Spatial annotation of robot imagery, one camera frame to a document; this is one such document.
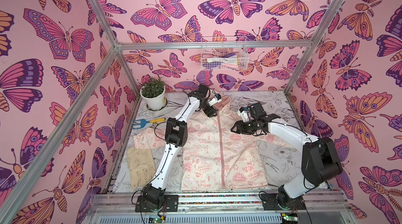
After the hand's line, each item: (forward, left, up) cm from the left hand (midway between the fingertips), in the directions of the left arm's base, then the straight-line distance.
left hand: (215, 109), depth 107 cm
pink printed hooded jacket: (-33, +2, -3) cm, 33 cm away
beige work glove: (-38, +41, -3) cm, 56 cm away
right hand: (-20, -11, +7) cm, 23 cm away
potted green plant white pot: (+4, +40, +13) cm, 42 cm away
